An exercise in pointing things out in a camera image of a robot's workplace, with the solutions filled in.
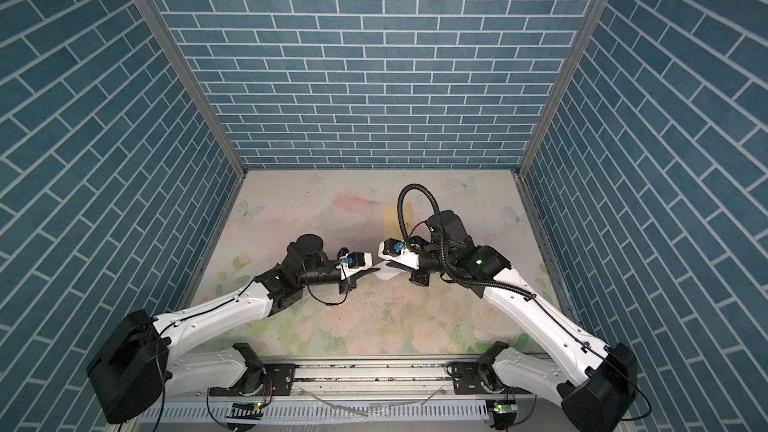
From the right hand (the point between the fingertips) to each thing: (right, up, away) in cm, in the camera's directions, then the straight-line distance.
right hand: (389, 254), depth 71 cm
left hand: (-3, -4, +4) cm, 6 cm away
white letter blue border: (-1, -5, +2) cm, 5 cm away
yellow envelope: (0, +5, +34) cm, 34 cm away
